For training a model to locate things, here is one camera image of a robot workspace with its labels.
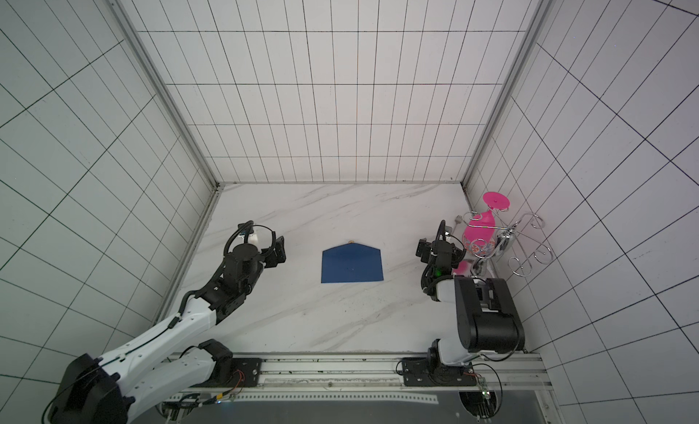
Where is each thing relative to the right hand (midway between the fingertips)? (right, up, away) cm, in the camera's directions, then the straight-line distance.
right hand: (442, 239), depth 94 cm
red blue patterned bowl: (+15, -4, +4) cm, 16 cm away
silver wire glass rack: (+8, +3, -25) cm, 27 cm away
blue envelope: (-33, -9, +1) cm, 34 cm away
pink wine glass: (+7, +3, -12) cm, 14 cm away
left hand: (-58, 0, -11) cm, 59 cm away
